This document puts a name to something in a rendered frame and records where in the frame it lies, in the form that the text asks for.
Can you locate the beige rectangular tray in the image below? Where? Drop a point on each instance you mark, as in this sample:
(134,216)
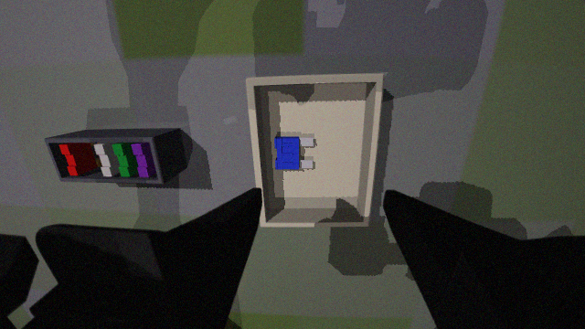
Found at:
(342,113)

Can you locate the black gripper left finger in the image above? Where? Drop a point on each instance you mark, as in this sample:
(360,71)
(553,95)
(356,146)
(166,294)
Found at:
(193,270)

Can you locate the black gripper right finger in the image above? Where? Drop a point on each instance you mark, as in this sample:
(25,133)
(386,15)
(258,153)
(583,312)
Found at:
(472,277)

